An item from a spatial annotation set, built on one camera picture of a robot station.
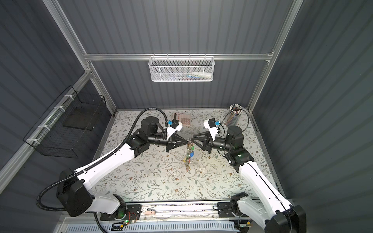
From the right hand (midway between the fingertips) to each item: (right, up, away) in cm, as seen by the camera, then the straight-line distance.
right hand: (195, 140), depth 67 cm
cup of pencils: (+28, +17, +29) cm, 44 cm away
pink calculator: (-7, +12, +45) cm, 47 cm away
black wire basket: (-67, +5, +5) cm, 67 cm away
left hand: (-3, -1, +2) cm, 4 cm away
